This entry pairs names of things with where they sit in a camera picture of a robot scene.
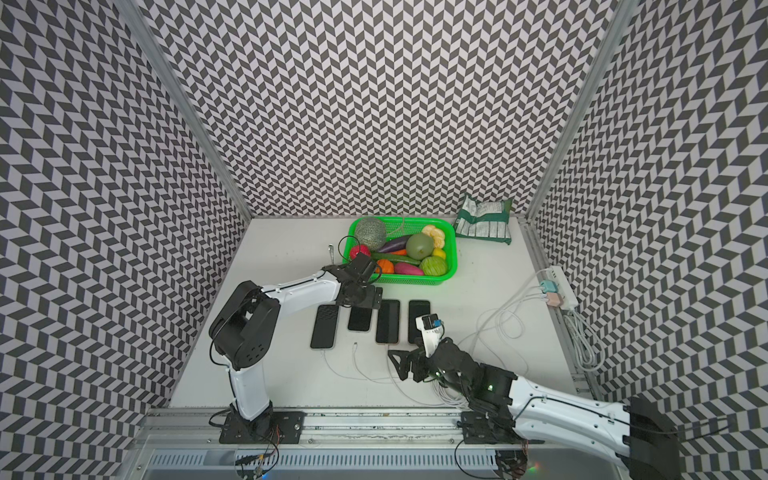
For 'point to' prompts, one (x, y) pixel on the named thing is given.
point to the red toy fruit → (361, 248)
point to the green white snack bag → (484, 220)
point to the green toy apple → (420, 246)
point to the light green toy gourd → (433, 266)
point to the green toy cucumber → (397, 258)
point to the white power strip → (556, 273)
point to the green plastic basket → (438, 227)
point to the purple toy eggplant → (397, 244)
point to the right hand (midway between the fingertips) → (404, 353)
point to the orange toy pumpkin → (386, 266)
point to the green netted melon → (370, 232)
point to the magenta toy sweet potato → (407, 269)
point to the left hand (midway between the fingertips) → (365, 301)
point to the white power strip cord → (587, 342)
